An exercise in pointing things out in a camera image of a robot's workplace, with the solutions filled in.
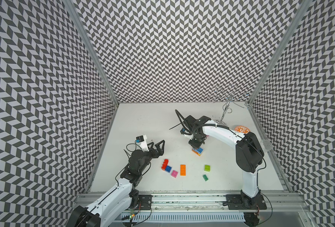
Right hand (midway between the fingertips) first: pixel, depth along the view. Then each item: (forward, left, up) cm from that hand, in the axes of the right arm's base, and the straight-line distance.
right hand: (197, 145), depth 88 cm
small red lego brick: (-2, +1, -1) cm, 2 cm away
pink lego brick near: (-16, +15, -3) cm, 22 cm away
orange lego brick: (-3, +1, -5) cm, 5 cm away
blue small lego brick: (-13, +18, -4) cm, 23 cm away
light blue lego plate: (-3, 0, -2) cm, 4 cm away
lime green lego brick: (-13, -5, -4) cm, 14 cm away
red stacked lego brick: (-8, +20, -4) cm, 22 cm away
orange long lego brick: (-13, +10, -4) cm, 17 cm away
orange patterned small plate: (+13, -33, -2) cm, 35 cm away
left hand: (-2, +23, +7) cm, 24 cm away
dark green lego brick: (-18, -3, -5) cm, 19 cm away
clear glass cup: (+4, -48, -8) cm, 49 cm away
